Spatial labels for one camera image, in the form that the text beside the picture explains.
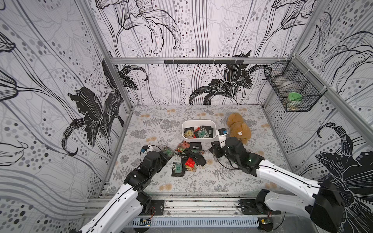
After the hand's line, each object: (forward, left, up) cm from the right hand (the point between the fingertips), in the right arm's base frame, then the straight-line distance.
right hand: (213, 142), depth 80 cm
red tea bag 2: (-7, +13, -14) cm, 20 cm away
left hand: (-6, +24, -5) cm, 25 cm away
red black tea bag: (+6, +18, -14) cm, 24 cm away
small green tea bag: (-10, +21, -16) cm, 28 cm away
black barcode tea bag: (0, +9, -14) cm, 17 cm away
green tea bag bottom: (+14, +5, -12) cm, 19 cm away
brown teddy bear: (+12, -17, -4) cm, 21 cm away
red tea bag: (+18, +8, -13) cm, 24 cm away
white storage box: (+21, +16, -11) cm, 29 cm away
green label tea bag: (-2, -3, +14) cm, 15 cm away
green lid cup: (+20, -45, +16) cm, 52 cm away
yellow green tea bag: (+15, +14, -14) cm, 25 cm away
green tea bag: (-3, +26, -5) cm, 26 cm away
